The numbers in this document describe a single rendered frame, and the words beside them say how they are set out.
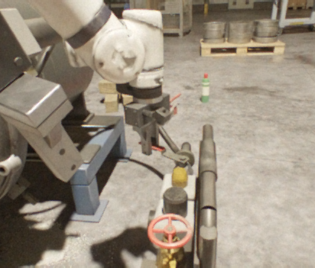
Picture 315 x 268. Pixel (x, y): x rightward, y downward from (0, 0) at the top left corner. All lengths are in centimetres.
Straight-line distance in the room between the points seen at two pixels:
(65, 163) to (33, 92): 8
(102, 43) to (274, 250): 96
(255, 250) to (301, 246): 17
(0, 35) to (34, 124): 6
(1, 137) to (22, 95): 60
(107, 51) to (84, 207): 91
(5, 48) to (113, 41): 26
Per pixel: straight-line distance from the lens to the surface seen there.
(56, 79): 117
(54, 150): 25
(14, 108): 19
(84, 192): 122
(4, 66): 21
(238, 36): 465
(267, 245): 119
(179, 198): 53
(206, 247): 42
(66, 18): 46
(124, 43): 45
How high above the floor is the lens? 84
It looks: 26 degrees down
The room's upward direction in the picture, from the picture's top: 3 degrees counter-clockwise
